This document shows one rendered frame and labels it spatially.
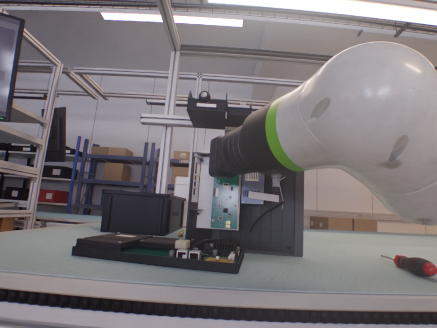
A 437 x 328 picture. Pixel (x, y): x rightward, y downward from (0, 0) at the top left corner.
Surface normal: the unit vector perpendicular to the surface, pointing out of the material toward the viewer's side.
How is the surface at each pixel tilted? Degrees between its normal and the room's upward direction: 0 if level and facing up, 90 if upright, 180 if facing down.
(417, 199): 152
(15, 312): 90
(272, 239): 90
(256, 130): 94
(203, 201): 90
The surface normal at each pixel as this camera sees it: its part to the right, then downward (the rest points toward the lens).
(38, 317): 0.03, -0.15
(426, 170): 0.07, 0.63
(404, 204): -0.40, 0.84
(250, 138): -0.87, 0.07
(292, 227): -0.45, -0.16
